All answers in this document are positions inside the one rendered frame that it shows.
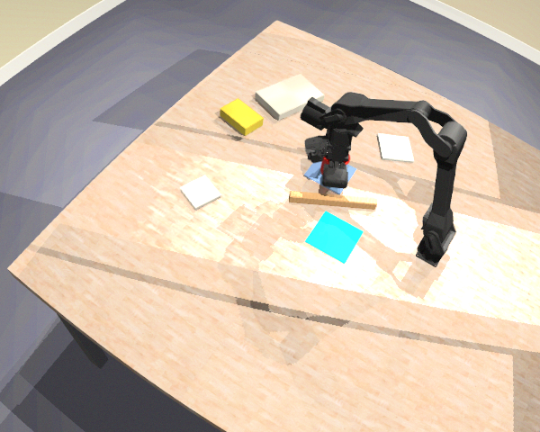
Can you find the tan wooden bar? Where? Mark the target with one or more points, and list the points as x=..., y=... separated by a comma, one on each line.
x=333, y=200

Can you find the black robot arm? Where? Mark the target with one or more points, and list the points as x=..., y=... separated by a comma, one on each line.
x=344, y=116

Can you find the white flat rectangular pad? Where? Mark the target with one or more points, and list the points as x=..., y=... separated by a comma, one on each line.
x=288, y=96

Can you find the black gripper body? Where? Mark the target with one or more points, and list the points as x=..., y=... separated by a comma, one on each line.
x=336, y=174

